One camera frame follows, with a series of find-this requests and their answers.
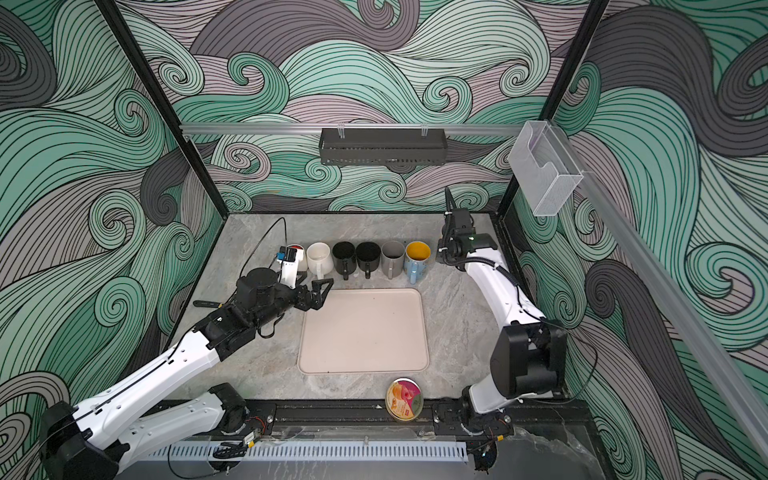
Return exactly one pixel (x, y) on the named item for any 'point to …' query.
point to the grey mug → (392, 258)
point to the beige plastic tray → (365, 330)
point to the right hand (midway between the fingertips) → (452, 252)
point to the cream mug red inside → (301, 257)
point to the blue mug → (416, 256)
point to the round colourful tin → (404, 399)
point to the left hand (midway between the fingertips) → (321, 275)
